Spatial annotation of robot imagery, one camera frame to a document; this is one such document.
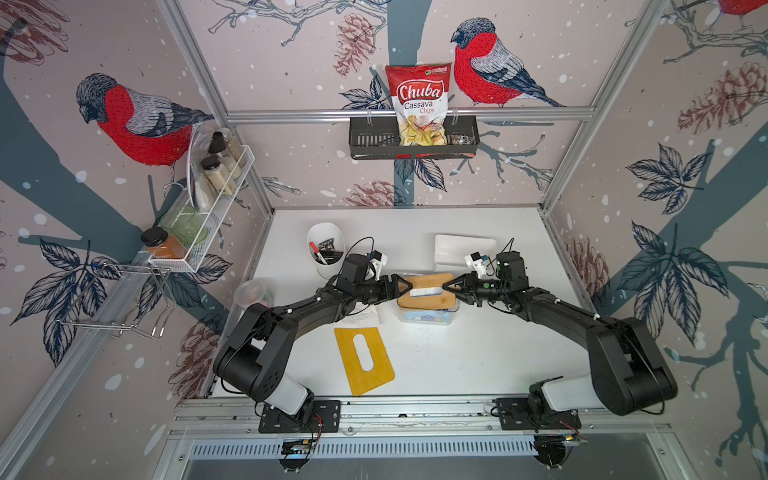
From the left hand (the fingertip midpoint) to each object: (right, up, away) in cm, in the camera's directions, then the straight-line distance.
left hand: (409, 284), depth 85 cm
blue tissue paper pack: (+5, -9, +1) cm, 11 cm away
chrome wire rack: (-54, -2, -32) cm, 63 cm away
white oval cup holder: (-28, +15, +8) cm, 32 cm away
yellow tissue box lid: (-14, -25, -5) cm, 29 cm away
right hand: (+10, 0, -1) cm, 10 cm away
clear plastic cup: (-47, -3, +3) cm, 47 cm away
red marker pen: (-29, +9, +10) cm, 32 cm away
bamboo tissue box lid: (+4, 0, +3) cm, 5 cm away
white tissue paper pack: (-13, -8, -3) cm, 16 cm away
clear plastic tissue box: (-3, -8, +1) cm, 8 cm away
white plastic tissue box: (+16, +9, +20) cm, 27 cm away
